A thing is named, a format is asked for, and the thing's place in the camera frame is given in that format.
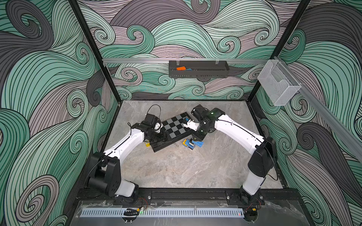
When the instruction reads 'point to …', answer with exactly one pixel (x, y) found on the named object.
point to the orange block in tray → (181, 68)
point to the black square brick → (192, 143)
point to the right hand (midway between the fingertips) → (198, 135)
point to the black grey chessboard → (179, 133)
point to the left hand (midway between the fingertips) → (167, 140)
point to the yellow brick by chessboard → (148, 145)
